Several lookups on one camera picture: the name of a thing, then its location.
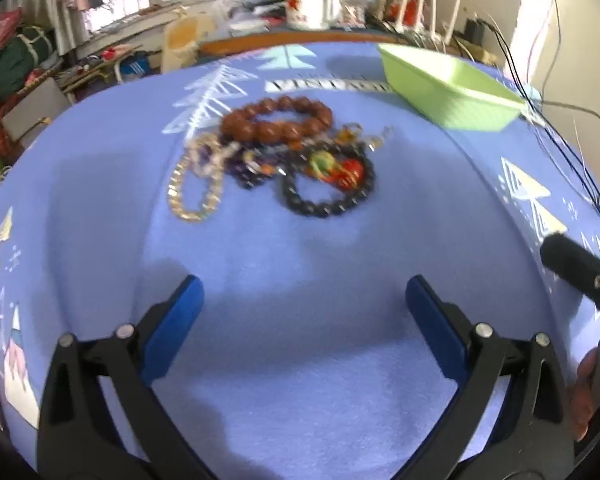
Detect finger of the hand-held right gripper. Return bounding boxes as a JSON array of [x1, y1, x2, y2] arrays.
[[539, 232, 600, 325]]

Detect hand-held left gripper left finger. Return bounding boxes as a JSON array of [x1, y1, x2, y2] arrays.
[[36, 274, 216, 480]]

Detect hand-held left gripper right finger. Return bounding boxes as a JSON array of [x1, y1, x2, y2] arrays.
[[405, 274, 576, 480]]

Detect yellow crystal bead bracelet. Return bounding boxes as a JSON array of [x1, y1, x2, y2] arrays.
[[167, 149, 226, 223]]

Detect black bead bracelet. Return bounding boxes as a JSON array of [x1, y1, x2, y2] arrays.
[[279, 141, 376, 219]]

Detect brown wooden bead bracelet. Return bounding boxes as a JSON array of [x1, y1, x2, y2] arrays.
[[219, 96, 333, 147]]

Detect light green plastic tray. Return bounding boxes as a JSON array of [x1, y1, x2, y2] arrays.
[[377, 42, 528, 133]]

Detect person's right hand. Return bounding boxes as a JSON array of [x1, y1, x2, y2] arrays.
[[569, 345, 600, 442]]

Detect blue printed tablecloth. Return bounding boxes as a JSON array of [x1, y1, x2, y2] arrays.
[[0, 40, 600, 480]]

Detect grey panel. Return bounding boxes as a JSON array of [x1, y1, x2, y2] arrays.
[[2, 77, 73, 142]]

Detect cream plastic chair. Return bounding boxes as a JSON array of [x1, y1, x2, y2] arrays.
[[161, 14, 217, 74]]

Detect white router with antennas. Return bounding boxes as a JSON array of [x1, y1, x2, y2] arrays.
[[394, 0, 466, 50]]

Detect dark green bag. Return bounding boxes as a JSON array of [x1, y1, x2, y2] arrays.
[[0, 26, 59, 97]]

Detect clear plastic bag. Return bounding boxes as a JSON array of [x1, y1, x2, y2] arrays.
[[336, 0, 382, 27]]

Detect white mug with red print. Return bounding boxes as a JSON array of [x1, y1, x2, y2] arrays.
[[284, 0, 342, 31]]

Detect purple bead bracelet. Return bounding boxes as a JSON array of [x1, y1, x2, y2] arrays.
[[225, 146, 282, 191]]

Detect black cables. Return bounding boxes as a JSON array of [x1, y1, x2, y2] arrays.
[[472, 0, 600, 256]]

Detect red and green bead bracelet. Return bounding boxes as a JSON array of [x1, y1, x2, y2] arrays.
[[305, 149, 367, 192]]

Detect clear crystal bead bracelet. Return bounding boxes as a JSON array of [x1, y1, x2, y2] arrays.
[[186, 132, 242, 179]]

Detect amber charm bracelet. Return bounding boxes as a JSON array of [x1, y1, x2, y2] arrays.
[[332, 122, 397, 155]]

